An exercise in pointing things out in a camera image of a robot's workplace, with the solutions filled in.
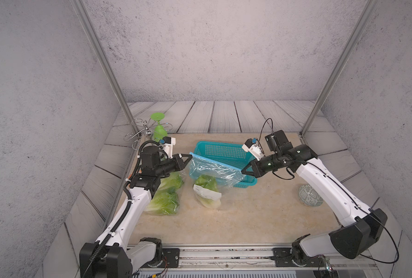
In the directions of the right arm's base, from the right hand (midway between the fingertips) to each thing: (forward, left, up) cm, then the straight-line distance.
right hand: (245, 171), depth 72 cm
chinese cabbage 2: (+4, +34, -17) cm, 38 cm away
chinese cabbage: (0, +15, -9) cm, 18 cm away
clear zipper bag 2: (-1, +8, -3) cm, 8 cm away
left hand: (+6, +22, +2) cm, 23 cm away
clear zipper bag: (+9, +29, -18) cm, 35 cm away
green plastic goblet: (+28, +43, -5) cm, 52 cm away
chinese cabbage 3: (-6, +36, -16) cm, 40 cm away
